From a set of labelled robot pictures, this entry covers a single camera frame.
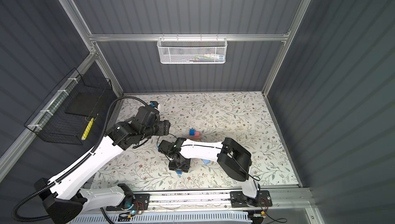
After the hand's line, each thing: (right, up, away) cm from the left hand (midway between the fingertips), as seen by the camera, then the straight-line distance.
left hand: (164, 124), depth 73 cm
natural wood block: (+14, -12, +23) cm, 30 cm away
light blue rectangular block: (+21, -23, +13) cm, 33 cm away
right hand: (+5, -27, +8) cm, 28 cm away
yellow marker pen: (-33, -2, -5) cm, 34 cm away
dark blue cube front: (+6, -27, +8) cm, 29 cm away
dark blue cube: (+12, -7, +21) cm, 25 cm away
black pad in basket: (-39, +10, +1) cm, 40 cm away
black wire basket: (-46, +1, -9) cm, 47 cm away
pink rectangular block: (+15, -9, +23) cm, 29 cm away
